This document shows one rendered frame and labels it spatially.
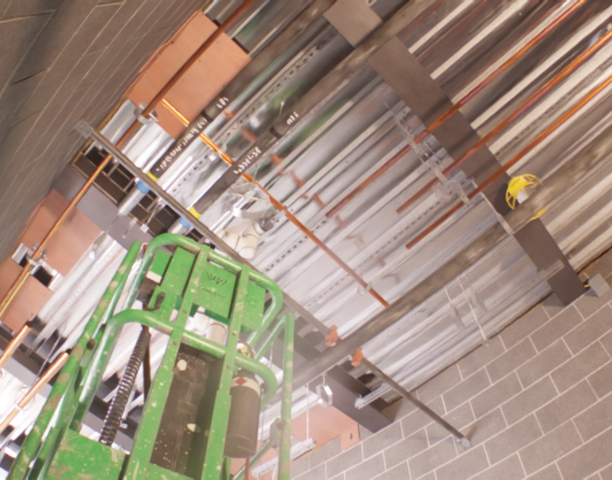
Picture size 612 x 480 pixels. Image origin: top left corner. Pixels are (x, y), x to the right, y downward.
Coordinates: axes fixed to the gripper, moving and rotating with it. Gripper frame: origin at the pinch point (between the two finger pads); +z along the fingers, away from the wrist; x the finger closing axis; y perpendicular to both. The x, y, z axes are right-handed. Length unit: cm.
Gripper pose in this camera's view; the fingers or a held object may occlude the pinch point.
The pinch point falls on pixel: (283, 210)
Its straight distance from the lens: 281.8
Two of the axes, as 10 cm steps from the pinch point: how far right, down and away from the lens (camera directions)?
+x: -1.9, 6.3, -7.6
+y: 6.9, 6.3, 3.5
